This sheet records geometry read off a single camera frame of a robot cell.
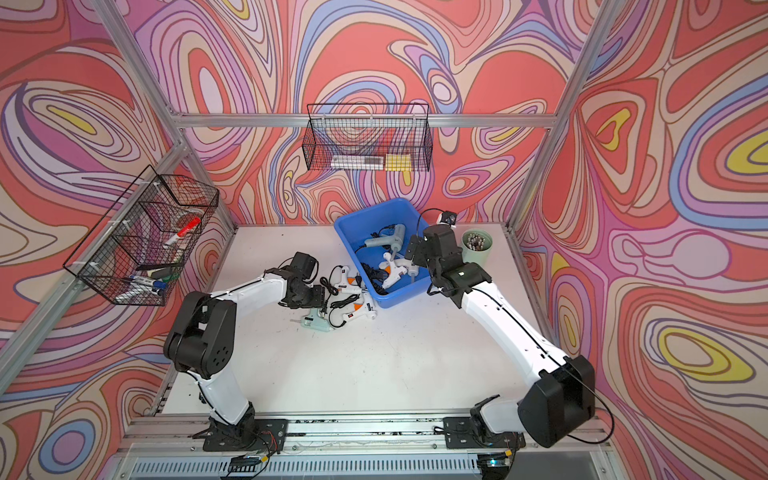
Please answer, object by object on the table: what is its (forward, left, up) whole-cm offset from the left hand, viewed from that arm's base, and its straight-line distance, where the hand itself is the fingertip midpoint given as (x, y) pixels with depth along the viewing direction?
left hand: (319, 301), depth 97 cm
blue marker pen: (-12, +31, +27) cm, 43 cm away
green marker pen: (-8, +32, +24) cm, 40 cm away
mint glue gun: (-7, +1, 0) cm, 7 cm away
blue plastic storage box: (+32, -19, +5) cm, 38 cm away
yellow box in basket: (+30, -26, +33) cm, 51 cm away
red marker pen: (+4, +28, +31) cm, 42 cm away
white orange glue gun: (-3, -14, 0) cm, 14 cm away
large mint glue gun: (+23, -25, +5) cm, 35 cm away
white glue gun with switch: (+4, -8, +1) cm, 9 cm away
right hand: (+2, -33, +23) cm, 41 cm away
